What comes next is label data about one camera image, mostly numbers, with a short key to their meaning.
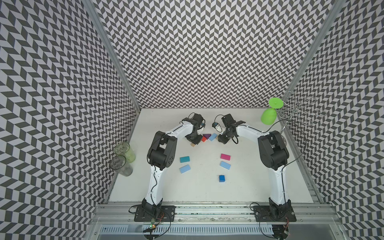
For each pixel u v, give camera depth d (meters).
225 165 0.91
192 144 0.96
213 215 0.74
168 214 0.73
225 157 0.92
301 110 0.96
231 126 0.76
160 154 0.58
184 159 0.91
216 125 0.91
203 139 1.02
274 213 0.65
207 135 1.01
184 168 0.87
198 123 0.85
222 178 0.83
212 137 0.99
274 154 0.56
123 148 0.89
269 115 0.83
